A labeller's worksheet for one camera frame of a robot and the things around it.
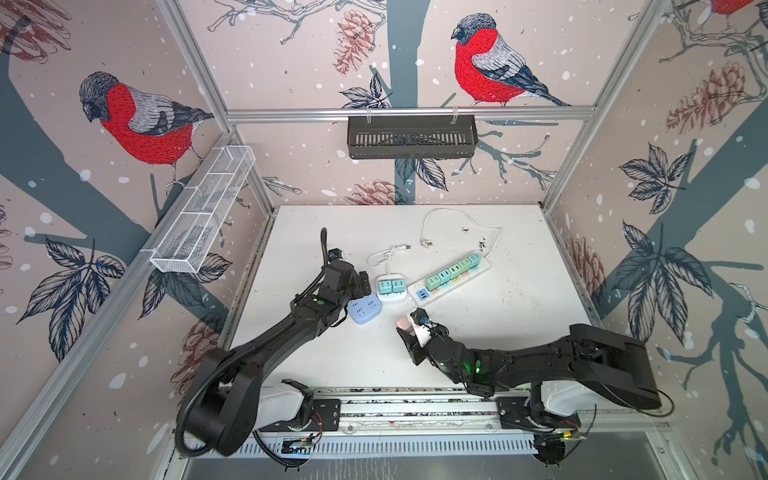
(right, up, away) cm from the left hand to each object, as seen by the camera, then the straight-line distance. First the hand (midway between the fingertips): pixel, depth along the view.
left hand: (356, 277), depth 86 cm
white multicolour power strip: (+19, -6, +6) cm, 21 cm away
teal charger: (+9, -4, +4) cm, 10 cm away
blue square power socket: (+2, -10, +3) cm, 11 cm away
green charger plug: (+24, -2, +4) cm, 24 cm away
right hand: (+13, -13, -7) cm, 20 cm away
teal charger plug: (+13, -3, +4) cm, 14 cm away
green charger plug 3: (+35, +3, +9) cm, 36 cm away
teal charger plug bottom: (+27, -1, +6) cm, 28 cm away
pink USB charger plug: (+14, -10, -10) cm, 20 cm away
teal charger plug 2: (+38, +4, +11) cm, 40 cm away
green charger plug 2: (+31, +1, +7) cm, 31 cm away
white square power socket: (+11, -7, +6) cm, 14 cm away
